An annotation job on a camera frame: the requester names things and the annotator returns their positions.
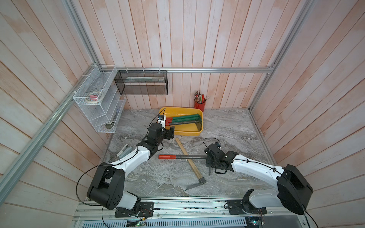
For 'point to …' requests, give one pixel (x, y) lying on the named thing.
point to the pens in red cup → (200, 98)
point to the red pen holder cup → (199, 106)
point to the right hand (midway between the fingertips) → (208, 161)
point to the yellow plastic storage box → (190, 129)
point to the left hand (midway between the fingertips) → (168, 127)
